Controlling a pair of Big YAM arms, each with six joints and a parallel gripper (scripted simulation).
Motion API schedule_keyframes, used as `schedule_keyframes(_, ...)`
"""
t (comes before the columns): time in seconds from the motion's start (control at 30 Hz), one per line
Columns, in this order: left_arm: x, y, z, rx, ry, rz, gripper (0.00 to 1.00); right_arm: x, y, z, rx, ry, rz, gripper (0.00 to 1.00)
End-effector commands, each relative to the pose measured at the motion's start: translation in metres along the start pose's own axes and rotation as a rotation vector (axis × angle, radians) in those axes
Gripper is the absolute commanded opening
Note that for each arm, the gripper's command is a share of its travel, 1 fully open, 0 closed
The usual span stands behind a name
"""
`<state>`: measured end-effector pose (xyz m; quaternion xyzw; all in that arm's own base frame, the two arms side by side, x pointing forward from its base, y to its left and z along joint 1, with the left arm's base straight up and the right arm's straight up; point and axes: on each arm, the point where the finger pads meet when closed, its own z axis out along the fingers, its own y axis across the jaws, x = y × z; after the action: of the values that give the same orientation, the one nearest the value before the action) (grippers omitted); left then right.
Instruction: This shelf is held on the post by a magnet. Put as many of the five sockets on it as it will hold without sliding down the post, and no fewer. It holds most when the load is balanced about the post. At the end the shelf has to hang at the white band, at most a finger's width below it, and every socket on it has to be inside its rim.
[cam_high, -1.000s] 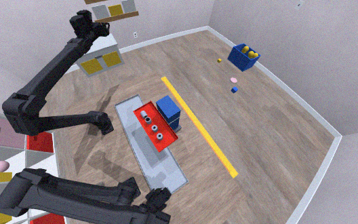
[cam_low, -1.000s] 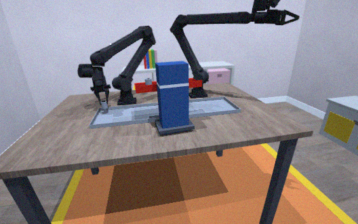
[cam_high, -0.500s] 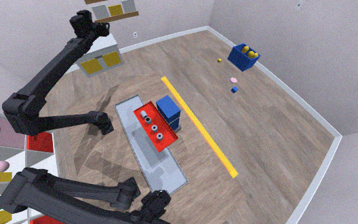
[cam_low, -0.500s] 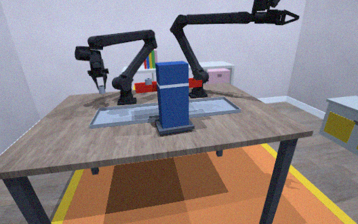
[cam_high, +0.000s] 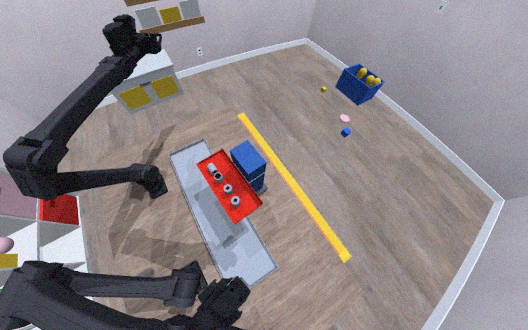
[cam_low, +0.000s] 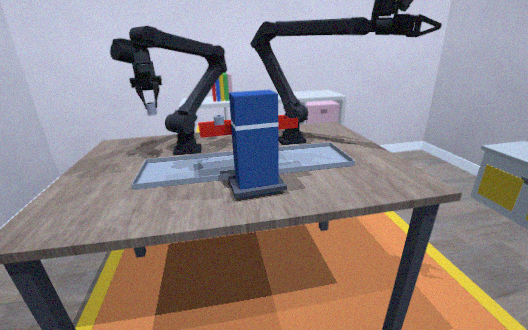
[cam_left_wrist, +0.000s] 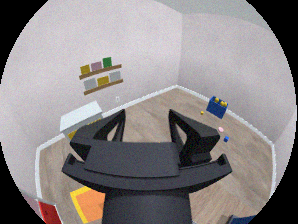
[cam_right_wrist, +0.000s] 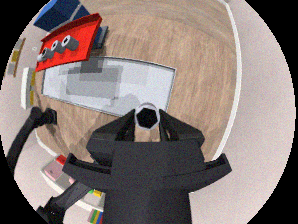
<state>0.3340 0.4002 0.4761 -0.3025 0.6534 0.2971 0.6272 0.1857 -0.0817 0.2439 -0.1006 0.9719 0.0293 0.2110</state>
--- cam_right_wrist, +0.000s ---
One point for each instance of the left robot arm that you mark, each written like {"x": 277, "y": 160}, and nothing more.
{"x": 41, "y": 118}

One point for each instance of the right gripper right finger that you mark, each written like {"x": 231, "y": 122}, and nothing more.
{"x": 177, "y": 129}

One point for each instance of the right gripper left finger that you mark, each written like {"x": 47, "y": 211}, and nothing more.
{"x": 116, "y": 129}

